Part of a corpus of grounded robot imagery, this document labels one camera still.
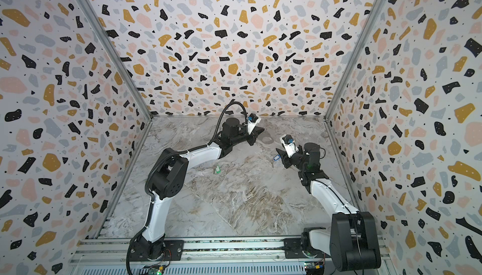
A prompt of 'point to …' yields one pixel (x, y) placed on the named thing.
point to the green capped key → (218, 170)
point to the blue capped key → (277, 157)
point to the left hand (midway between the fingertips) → (267, 126)
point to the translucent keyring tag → (265, 138)
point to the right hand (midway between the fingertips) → (282, 143)
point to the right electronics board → (314, 267)
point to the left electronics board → (157, 270)
